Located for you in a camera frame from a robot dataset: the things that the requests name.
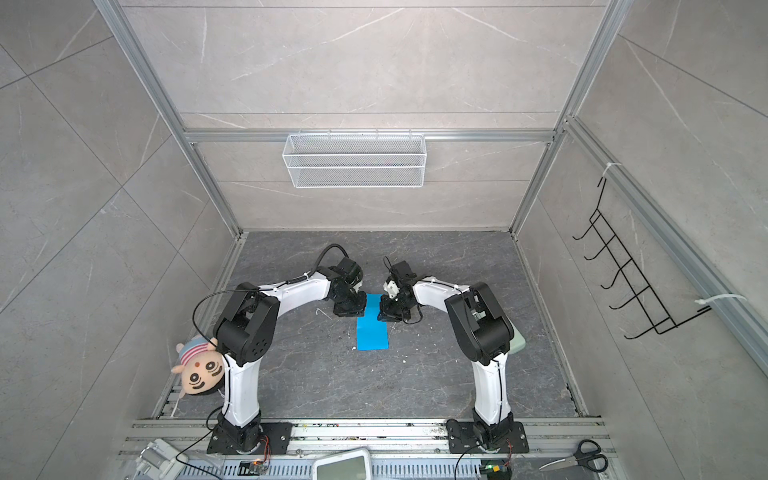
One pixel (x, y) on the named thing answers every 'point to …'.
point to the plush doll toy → (202, 365)
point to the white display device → (353, 464)
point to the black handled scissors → (588, 454)
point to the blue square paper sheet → (372, 333)
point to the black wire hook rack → (642, 295)
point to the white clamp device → (157, 461)
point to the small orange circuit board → (255, 467)
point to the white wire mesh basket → (361, 160)
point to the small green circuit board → (496, 469)
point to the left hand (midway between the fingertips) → (366, 307)
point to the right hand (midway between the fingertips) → (380, 316)
